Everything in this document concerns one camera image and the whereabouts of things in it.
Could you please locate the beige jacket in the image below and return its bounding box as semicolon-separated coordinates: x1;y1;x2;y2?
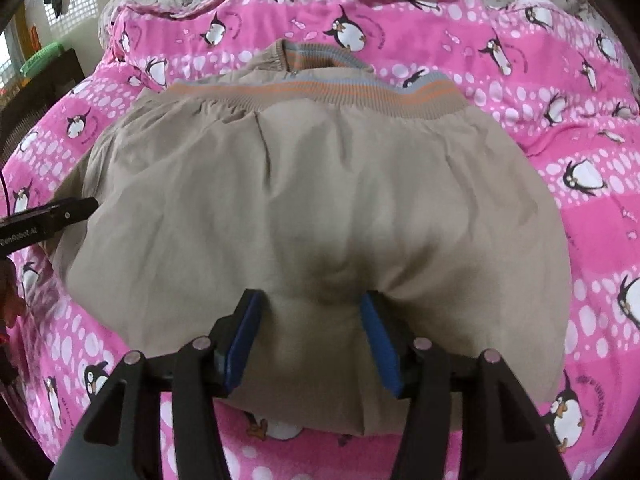
46;40;570;436

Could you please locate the person left hand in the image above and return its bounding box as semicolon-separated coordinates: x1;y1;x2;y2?
0;258;26;328

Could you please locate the dark wooden table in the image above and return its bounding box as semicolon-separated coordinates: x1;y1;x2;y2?
1;49;85;167

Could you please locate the green plastic basket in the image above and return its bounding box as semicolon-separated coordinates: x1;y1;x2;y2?
21;41;65;79

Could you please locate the pink penguin blanket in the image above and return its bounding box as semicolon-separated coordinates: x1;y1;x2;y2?
1;0;639;479

